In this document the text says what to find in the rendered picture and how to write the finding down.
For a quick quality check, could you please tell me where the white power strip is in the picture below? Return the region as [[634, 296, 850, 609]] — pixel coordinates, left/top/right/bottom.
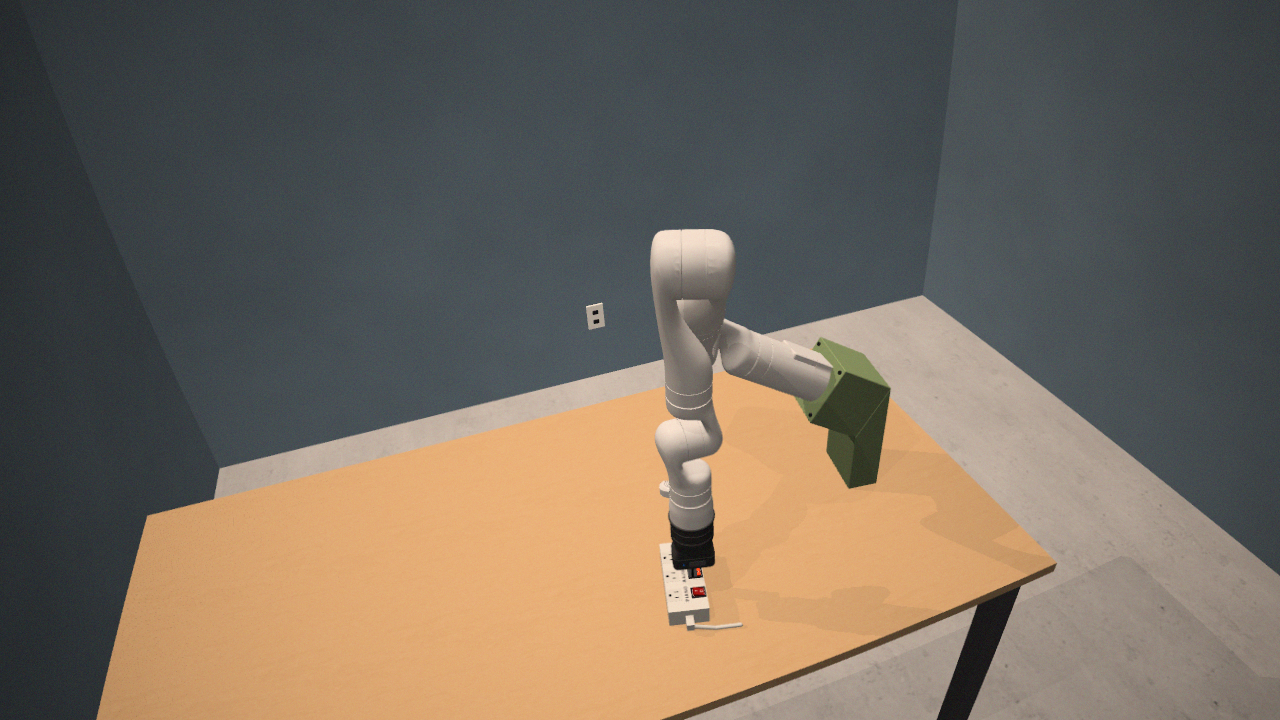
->
[[659, 543, 742, 632]]

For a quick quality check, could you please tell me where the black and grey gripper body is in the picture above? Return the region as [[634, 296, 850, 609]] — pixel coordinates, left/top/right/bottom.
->
[[659, 480, 716, 570]]

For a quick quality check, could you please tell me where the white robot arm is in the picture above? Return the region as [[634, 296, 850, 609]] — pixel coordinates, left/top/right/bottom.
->
[[650, 229, 833, 509]]

